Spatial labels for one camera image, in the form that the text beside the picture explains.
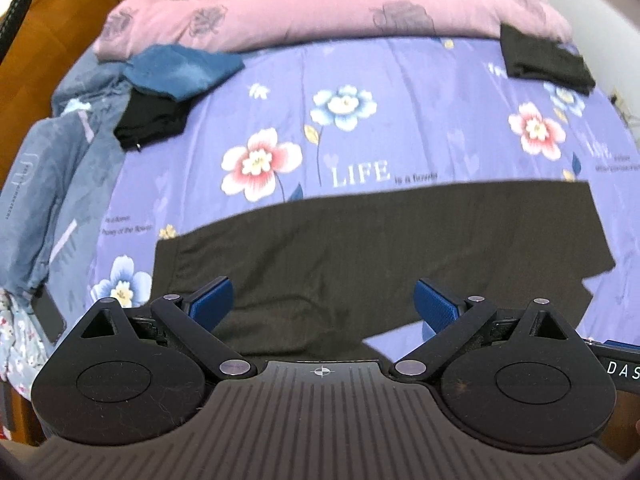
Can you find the pink floral quilt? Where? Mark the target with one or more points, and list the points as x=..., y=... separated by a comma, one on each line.
x=247, y=25

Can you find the purple floral bed sheet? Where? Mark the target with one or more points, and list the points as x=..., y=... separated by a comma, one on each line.
x=348, y=117

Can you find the black pants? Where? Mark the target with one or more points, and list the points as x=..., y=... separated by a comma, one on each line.
x=313, y=279

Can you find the blue folded cloth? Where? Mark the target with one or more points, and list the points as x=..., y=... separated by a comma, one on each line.
x=178, y=72

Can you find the wooden headboard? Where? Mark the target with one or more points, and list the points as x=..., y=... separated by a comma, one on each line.
x=53, y=36

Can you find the grey-blue jeans pile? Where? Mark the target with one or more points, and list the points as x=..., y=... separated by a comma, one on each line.
x=76, y=144

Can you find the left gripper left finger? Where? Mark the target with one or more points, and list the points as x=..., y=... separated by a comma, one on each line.
x=126, y=375

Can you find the black smartphone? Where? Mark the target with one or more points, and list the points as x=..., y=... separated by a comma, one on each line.
x=49, y=317

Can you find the right gripper body edge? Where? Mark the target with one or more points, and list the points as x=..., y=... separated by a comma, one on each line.
x=621, y=361

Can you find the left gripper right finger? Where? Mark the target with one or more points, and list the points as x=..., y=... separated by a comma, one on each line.
x=518, y=379

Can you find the black folded garment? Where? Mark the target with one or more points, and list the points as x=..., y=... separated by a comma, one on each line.
x=532, y=58

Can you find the small black garment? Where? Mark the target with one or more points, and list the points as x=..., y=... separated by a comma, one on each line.
x=150, y=119

